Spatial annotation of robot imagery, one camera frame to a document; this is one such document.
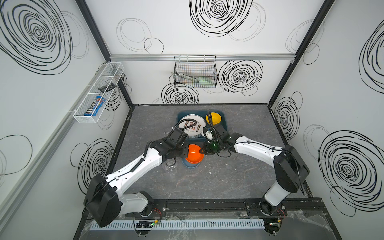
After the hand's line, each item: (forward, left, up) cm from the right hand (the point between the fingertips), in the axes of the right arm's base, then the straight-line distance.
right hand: (198, 151), depth 83 cm
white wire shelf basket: (+41, +55, +23) cm, 73 cm away
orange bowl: (-3, +2, +1) cm, 3 cm away
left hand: (-1, +6, +3) cm, 7 cm away
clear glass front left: (-7, +16, -10) cm, 20 cm away
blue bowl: (-5, +5, -6) cm, 9 cm away
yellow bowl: (+30, -13, -7) cm, 34 cm away
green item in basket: (+34, -5, +23) cm, 41 cm away
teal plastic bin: (+27, -18, -7) cm, 33 cm away
